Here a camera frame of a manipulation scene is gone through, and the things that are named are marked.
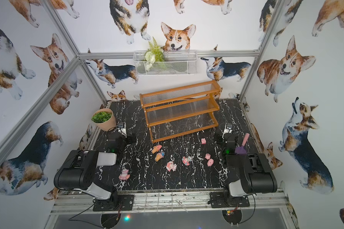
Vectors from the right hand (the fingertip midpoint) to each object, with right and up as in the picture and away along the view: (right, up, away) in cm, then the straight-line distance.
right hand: (224, 129), depth 92 cm
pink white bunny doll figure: (-34, -20, -8) cm, 40 cm away
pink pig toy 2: (-10, -19, -6) cm, 22 cm away
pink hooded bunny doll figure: (-59, -24, -12) cm, 65 cm away
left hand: (-62, +1, +2) cm, 62 cm away
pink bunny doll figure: (-25, -17, -7) cm, 31 cm away
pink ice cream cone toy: (-43, -12, -1) cm, 45 cm away
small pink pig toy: (-13, -8, +3) cm, 15 cm away
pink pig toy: (-12, -16, -4) cm, 20 cm away
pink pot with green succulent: (-78, +7, +1) cm, 78 cm away
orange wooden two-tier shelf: (-32, +12, +25) cm, 42 cm away
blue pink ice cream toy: (-41, -16, -4) cm, 44 cm away
